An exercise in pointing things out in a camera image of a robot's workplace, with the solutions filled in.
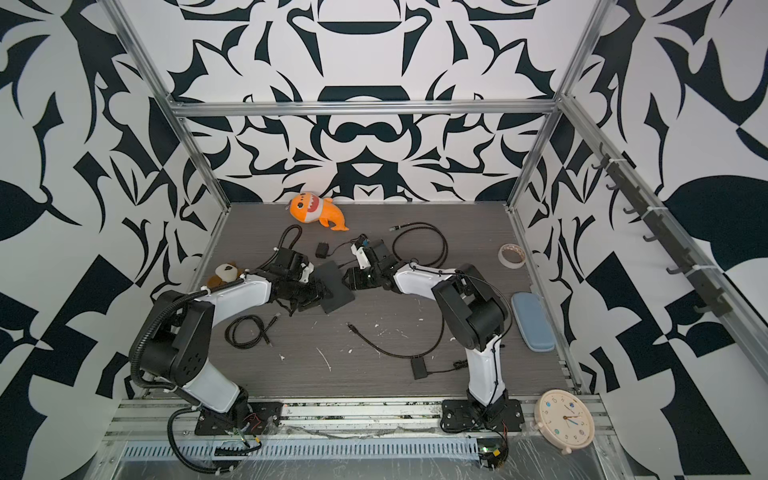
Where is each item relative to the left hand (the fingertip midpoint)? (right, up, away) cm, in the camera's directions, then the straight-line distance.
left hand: (330, 292), depth 91 cm
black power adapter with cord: (-5, +12, +14) cm, 19 cm away
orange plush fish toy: (-10, +27, +17) cm, 33 cm away
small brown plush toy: (-35, +5, +6) cm, 36 cm away
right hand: (+5, +4, +1) cm, 7 cm away
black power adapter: (+26, -18, -10) cm, 33 cm away
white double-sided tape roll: (+60, +10, +14) cm, 63 cm away
